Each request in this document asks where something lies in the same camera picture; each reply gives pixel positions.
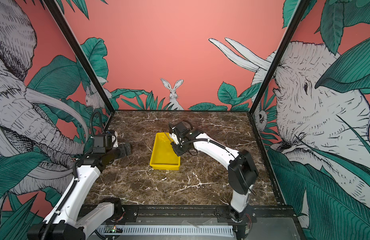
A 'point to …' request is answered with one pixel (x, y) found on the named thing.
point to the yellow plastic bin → (163, 156)
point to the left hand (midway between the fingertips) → (124, 145)
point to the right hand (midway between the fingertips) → (175, 149)
